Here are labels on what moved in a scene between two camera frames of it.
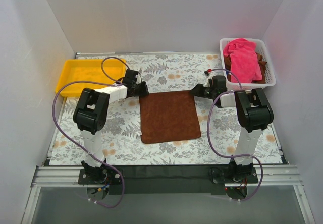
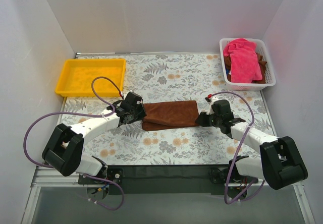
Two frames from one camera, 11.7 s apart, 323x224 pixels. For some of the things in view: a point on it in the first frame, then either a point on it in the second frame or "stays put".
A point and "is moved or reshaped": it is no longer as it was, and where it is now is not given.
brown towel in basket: x=261 y=64 stays put
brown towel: x=168 y=116 is moved or reshaped
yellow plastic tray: x=88 y=69 stays put
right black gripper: x=202 y=91 -> x=205 y=119
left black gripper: x=141 y=89 -> x=139 y=111
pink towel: x=244 y=60 stays put
